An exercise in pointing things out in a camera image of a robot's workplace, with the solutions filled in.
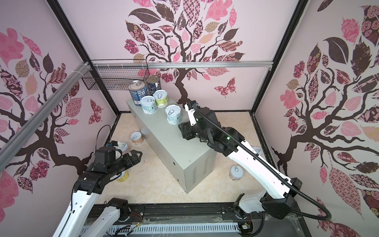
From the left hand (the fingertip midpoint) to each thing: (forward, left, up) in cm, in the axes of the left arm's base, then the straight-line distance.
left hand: (136, 159), depth 74 cm
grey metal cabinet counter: (-9, -28, +16) cm, 33 cm away
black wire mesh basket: (+75, +34, -2) cm, 82 cm away
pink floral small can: (-2, -54, -13) cm, 56 cm away
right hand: (+8, -25, +20) cm, 33 cm away
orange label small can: (+22, +9, -13) cm, 27 cm away
